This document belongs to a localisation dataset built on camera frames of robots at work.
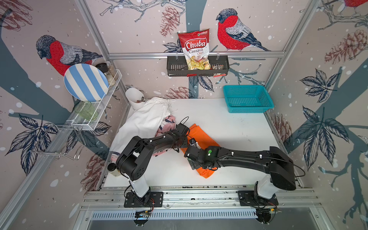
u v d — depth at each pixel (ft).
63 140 1.89
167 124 3.28
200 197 2.47
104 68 2.61
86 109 2.29
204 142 3.07
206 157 1.87
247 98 4.00
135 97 3.65
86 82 2.36
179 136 2.43
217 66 2.96
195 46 2.62
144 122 3.30
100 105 2.29
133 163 1.52
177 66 3.11
